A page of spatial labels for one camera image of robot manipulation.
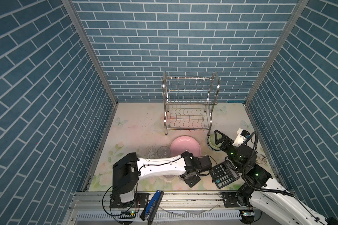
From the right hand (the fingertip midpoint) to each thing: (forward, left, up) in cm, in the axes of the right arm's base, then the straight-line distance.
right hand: (217, 132), depth 73 cm
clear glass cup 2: (-19, +24, -17) cm, 35 cm away
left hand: (-21, +12, -18) cm, 30 cm away
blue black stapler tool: (-35, +32, -23) cm, 53 cm away
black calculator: (-13, -7, -23) cm, 28 cm away
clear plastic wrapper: (-2, -31, -23) cm, 39 cm away
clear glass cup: (-3, +30, -21) cm, 37 cm away
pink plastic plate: (+3, +19, -21) cm, 29 cm away
